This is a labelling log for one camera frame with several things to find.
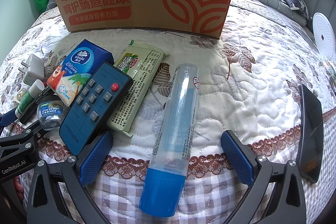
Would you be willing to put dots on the black smartphone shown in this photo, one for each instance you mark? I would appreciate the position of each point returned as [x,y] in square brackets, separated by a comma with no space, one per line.
[310,148]

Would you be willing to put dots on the green white glue stick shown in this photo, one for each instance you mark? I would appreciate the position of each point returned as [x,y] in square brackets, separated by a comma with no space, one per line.
[36,88]

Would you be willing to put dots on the clear tube with blue cap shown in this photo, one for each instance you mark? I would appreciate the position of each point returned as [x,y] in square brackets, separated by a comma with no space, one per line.
[169,163]

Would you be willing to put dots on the black marker pen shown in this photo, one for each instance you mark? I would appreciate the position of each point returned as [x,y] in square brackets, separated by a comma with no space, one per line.
[32,107]

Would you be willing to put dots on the clear eye drops box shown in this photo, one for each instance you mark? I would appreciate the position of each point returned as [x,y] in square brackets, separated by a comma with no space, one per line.
[51,114]

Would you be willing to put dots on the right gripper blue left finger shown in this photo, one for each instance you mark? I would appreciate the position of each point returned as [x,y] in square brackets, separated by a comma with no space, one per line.
[46,203]

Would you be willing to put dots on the blue remote control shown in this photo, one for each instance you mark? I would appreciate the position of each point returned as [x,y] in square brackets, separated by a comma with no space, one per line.
[93,105]

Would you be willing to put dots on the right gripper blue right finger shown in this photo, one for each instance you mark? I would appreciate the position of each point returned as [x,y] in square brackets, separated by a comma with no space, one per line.
[287,201]

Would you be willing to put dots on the white power adapter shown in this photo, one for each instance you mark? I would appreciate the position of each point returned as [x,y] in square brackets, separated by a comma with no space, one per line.
[33,69]

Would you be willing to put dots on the green snack packet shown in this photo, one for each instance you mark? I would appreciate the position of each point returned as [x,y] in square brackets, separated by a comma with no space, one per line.
[140,61]

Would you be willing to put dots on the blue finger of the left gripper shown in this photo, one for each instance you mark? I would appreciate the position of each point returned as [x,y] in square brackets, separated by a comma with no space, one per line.
[8,118]

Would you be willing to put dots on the blue tissue pack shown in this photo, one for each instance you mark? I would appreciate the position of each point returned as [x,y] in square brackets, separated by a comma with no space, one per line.
[76,69]

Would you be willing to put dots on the white round fan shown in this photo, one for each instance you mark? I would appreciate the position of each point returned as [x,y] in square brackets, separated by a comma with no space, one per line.
[324,36]

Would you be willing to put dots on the floral quilted bedspread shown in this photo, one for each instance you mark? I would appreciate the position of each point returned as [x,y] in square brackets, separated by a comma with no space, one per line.
[249,83]

